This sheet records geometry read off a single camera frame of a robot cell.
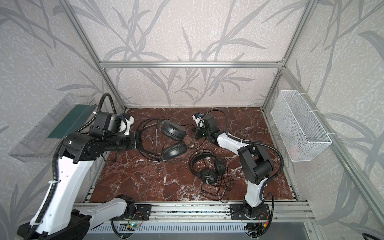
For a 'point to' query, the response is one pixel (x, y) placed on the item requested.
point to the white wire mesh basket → (301, 134)
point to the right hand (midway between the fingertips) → (194, 124)
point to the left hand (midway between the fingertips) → (145, 136)
